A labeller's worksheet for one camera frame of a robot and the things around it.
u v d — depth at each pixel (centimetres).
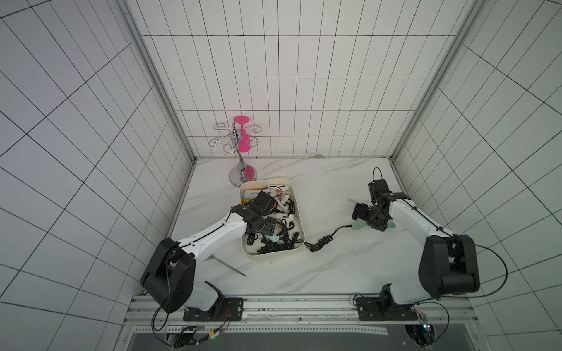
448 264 44
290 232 91
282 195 97
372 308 73
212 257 85
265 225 74
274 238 85
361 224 81
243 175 110
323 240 87
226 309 72
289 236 88
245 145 87
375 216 74
